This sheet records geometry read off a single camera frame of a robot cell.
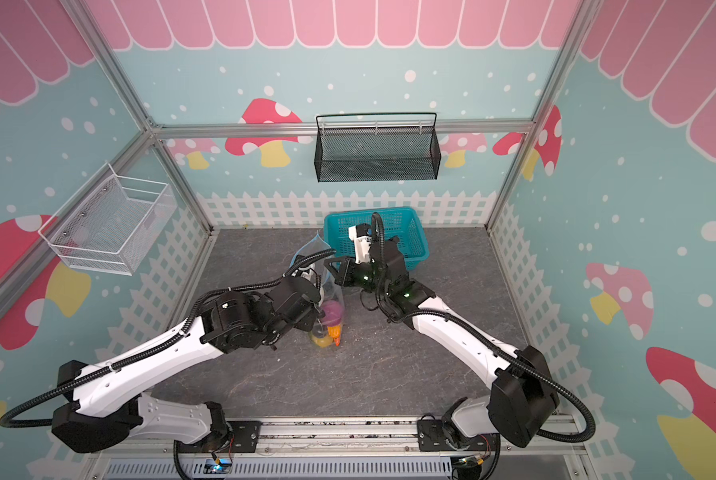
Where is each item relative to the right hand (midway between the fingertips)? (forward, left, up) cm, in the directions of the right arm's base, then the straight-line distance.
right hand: (322, 262), depth 71 cm
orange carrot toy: (-7, -1, -23) cm, 24 cm away
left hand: (-9, +3, -4) cm, 11 cm away
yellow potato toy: (-9, +2, -25) cm, 27 cm away
